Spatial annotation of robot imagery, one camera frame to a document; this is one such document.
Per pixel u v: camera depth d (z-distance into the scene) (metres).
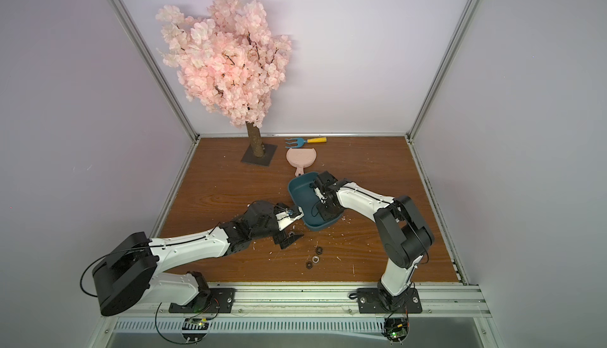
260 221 0.65
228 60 0.69
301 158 1.13
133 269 0.42
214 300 0.72
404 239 0.46
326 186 0.72
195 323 0.72
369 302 0.73
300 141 1.18
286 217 0.70
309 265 0.81
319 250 0.83
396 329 0.70
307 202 0.99
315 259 0.81
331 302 0.74
